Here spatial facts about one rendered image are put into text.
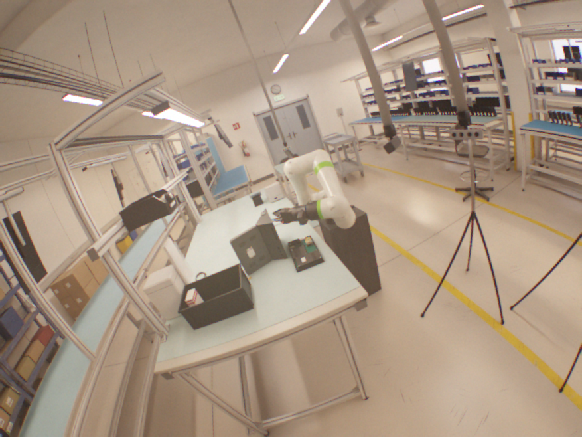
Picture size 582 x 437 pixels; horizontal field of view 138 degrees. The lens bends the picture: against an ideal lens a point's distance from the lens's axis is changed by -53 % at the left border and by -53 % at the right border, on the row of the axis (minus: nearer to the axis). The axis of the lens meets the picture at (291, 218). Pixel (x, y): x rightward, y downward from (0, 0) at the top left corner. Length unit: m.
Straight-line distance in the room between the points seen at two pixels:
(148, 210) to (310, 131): 7.37
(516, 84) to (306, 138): 6.29
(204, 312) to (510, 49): 4.61
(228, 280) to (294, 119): 7.18
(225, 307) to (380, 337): 1.30
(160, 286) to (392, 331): 1.62
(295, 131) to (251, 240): 6.99
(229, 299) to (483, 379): 1.60
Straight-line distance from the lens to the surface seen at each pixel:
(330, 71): 8.61
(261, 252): 1.20
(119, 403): 2.35
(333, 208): 1.07
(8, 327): 3.96
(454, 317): 2.06
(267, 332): 0.90
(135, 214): 1.09
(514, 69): 4.39
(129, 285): 1.07
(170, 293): 1.17
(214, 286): 1.17
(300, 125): 8.04
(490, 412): 1.76
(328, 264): 1.06
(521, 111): 4.44
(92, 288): 4.37
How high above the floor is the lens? 1.62
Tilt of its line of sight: 23 degrees down
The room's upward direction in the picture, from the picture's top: 21 degrees counter-clockwise
